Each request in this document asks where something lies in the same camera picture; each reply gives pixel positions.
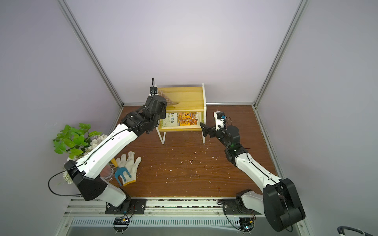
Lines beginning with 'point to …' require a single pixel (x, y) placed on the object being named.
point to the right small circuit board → (246, 224)
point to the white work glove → (130, 164)
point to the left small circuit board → (121, 224)
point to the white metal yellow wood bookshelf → (191, 99)
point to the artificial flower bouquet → (78, 143)
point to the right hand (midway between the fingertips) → (211, 117)
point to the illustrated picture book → (182, 119)
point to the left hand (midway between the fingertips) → (159, 105)
